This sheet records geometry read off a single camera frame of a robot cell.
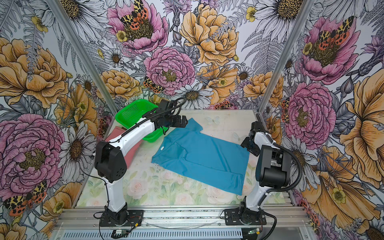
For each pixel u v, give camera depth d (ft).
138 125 1.95
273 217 2.10
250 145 2.67
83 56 2.92
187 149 3.18
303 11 2.40
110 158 1.68
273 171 1.61
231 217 2.43
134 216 2.44
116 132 3.46
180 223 2.40
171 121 2.55
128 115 3.78
